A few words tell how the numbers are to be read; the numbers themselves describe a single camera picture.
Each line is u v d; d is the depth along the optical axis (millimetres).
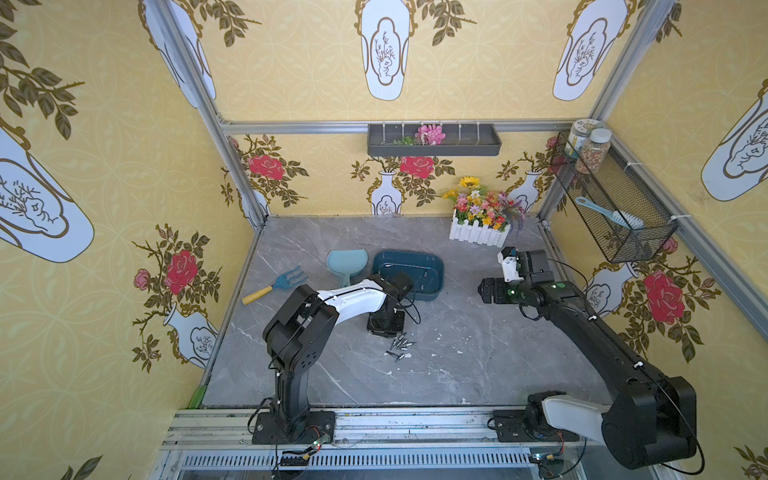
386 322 783
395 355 857
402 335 898
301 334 488
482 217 1013
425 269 1041
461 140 924
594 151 798
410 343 878
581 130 853
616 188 830
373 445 721
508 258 762
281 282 1026
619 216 689
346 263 1060
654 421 391
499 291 748
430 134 878
